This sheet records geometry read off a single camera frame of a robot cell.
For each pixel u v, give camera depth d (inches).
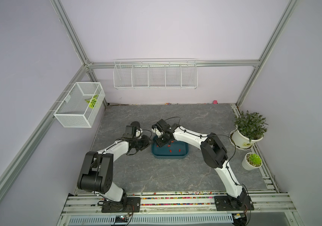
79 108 32.3
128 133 29.1
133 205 29.1
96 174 17.1
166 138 29.0
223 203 29.0
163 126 30.8
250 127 32.3
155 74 39.1
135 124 40.3
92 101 31.9
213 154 22.3
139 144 31.1
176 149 36.9
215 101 48.8
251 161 31.2
